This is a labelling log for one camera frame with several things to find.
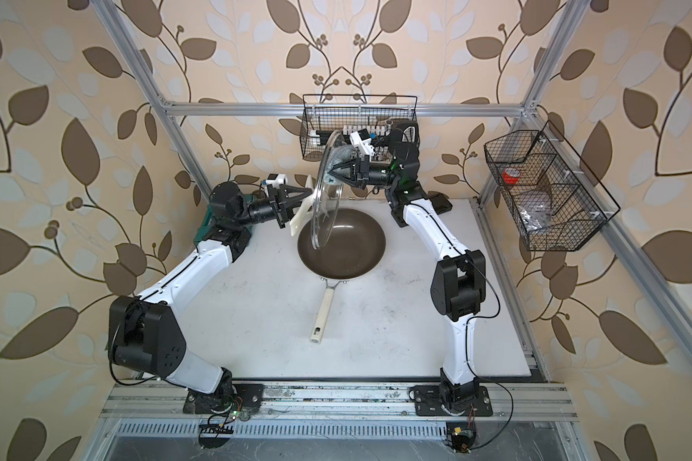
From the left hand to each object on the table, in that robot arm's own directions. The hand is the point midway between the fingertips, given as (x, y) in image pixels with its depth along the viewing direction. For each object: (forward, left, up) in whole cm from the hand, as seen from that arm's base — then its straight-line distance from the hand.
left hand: (306, 195), depth 67 cm
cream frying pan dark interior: (+11, -12, -37) cm, 40 cm away
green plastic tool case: (+26, +46, -37) cm, 64 cm away
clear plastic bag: (-1, -57, -6) cm, 57 cm away
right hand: (+7, -5, +1) cm, 9 cm away
